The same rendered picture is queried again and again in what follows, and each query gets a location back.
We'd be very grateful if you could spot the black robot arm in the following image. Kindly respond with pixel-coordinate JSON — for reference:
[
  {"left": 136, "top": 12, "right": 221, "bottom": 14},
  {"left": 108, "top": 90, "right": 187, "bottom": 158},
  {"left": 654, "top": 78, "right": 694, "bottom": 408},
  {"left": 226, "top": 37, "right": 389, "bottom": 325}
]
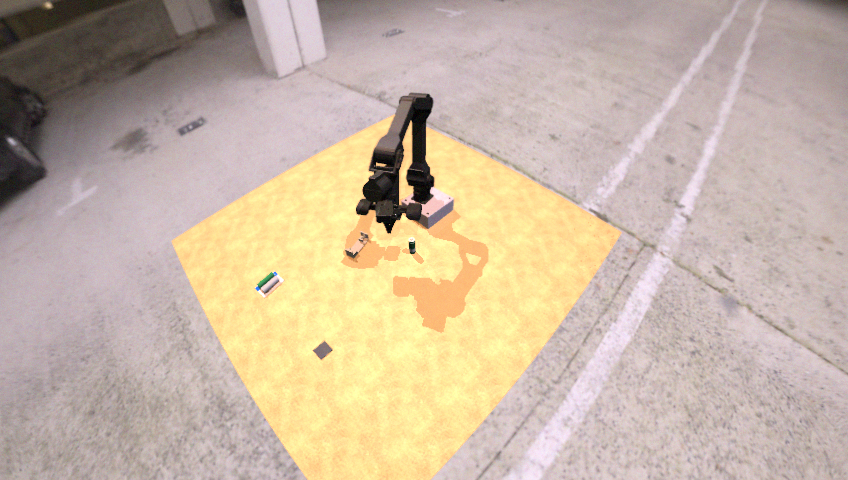
[{"left": 362, "top": 92, "right": 435, "bottom": 223}]

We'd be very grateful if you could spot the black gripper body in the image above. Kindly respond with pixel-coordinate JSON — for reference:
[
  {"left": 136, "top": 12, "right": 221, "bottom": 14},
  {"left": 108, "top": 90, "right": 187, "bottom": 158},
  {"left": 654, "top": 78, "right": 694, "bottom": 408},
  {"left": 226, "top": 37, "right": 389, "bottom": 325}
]
[{"left": 356, "top": 188, "right": 422, "bottom": 221}]

